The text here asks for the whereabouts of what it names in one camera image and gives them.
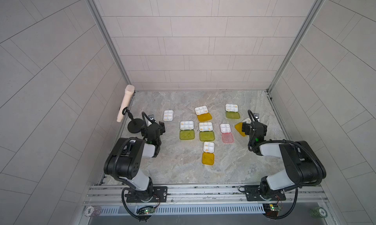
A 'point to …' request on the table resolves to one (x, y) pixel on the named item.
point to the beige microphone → (129, 89)
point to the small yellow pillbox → (208, 153)
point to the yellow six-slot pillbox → (202, 113)
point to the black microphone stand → (135, 124)
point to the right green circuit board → (272, 209)
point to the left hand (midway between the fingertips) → (154, 121)
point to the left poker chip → (92, 211)
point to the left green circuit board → (145, 211)
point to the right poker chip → (318, 212)
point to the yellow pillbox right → (239, 126)
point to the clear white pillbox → (168, 115)
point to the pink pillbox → (227, 136)
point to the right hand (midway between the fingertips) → (252, 121)
